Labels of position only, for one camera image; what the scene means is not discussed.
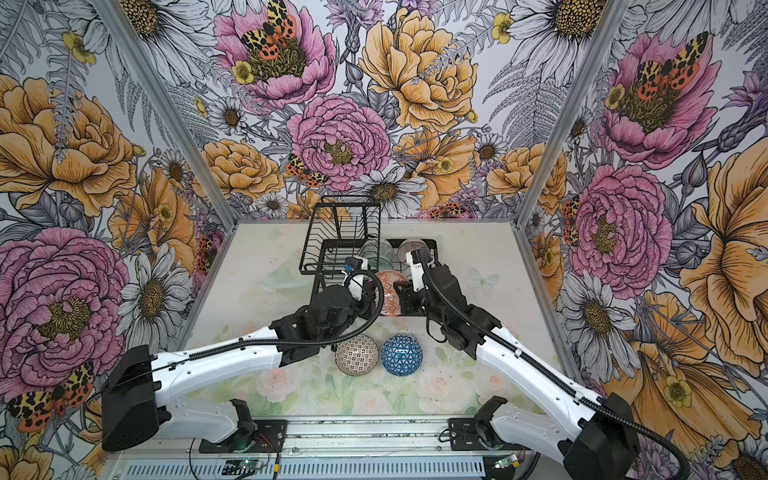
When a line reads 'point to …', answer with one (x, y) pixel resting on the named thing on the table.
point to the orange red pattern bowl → (391, 306)
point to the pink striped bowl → (408, 246)
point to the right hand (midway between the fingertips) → (399, 293)
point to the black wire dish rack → (348, 227)
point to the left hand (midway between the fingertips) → (375, 289)
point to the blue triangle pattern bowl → (401, 355)
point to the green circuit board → (241, 467)
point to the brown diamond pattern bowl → (357, 356)
